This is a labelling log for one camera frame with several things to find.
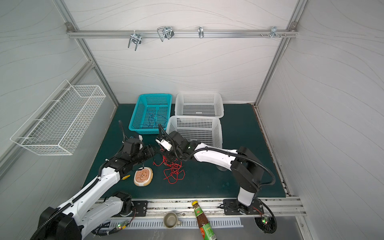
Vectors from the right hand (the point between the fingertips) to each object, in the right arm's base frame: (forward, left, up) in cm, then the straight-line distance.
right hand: (167, 145), depth 82 cm
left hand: (-1, +7, -2) cm, 7 cm away
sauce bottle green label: (-36, -22, -9) cm, 43 cm away
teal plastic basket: (+38, +22, -13) cm, 46 cm away
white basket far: (+40, -20, -6) cm, 45 cm away
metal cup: (-33, -6, -12) cm, 36 cm away
